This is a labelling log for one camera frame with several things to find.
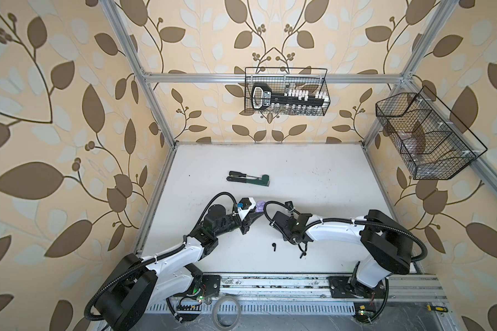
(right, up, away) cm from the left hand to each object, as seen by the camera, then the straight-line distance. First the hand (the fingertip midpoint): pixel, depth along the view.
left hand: (257, 207), depth 77 cm
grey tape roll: (-14, -31, -10) cm, 36 cm away
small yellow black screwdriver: (+61, -33, -8) cm, 70 cm away
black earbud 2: (+19, -20, +5) cm, 28 cm away
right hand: (+15, -12, +12) cm, 23 cm away
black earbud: (+7, -17, +7) cm, 20 cm away
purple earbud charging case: (+1, +1, -1) cm, 2 cm away
